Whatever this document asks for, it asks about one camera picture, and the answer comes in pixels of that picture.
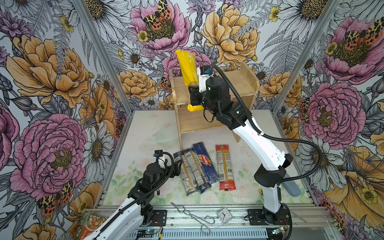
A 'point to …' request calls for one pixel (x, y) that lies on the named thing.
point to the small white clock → (224, 215)
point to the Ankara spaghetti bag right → (200, 180)
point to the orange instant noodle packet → (89, 223)
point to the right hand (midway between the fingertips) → (192, 91)
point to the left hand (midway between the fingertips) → (174, 164)
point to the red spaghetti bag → (226, 181)
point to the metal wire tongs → (205, 218)
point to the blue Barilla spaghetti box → (209, 169)
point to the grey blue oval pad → (291, 186)
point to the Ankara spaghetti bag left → (185, 173)
